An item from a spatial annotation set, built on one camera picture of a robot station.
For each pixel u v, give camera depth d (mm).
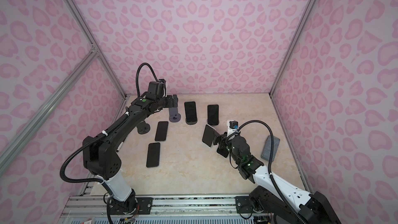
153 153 912
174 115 1019
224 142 677
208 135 888
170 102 783
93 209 736
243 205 736
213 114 1157
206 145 926
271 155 579
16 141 534
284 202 432
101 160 464
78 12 783
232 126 665
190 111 975
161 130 1008
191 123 1032
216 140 705
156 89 661
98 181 510
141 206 727
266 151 878
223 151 722
